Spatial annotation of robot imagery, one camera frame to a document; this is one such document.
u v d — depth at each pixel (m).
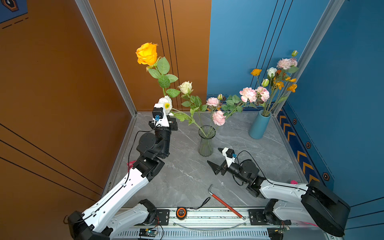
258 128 0.95
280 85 0.85
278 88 0.85
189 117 0.68
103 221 0.39
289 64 0.78
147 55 0.43
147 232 0.71
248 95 0.62
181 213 0.72
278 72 0.85
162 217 0.74
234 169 0.68
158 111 0.46
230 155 0.64
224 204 0.77
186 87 0.72
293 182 0.81
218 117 0.72
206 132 0.85
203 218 0.76
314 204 0.42
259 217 0.72
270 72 0.85
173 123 0.53
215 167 0.69
